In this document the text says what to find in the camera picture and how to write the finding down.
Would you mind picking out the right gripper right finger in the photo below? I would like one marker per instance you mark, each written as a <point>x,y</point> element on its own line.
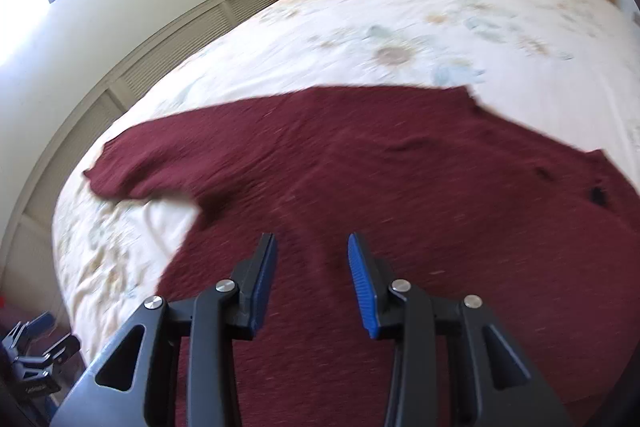
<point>453,360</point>

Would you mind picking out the floral white duvet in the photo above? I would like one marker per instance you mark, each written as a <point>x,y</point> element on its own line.
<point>566,68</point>

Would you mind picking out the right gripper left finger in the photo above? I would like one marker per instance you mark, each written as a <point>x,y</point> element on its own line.
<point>133,381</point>

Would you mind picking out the dark red knit sweater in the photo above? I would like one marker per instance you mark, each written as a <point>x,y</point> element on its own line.
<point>456,199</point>

